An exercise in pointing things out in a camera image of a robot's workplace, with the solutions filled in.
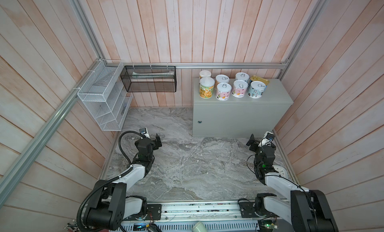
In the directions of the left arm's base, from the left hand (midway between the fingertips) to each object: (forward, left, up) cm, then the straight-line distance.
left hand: (150, 138), depth 89 cm
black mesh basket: (+36, +3, +17) cm, 40 cm away
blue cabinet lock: (+8, -30, +6) cm, 32 cm away
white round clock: (-17, -77, -8) cm, 79 cm away
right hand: (-1, -65, +4) cm, 65 cm away
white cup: (-44, -28, -2) cm, 52 cm away
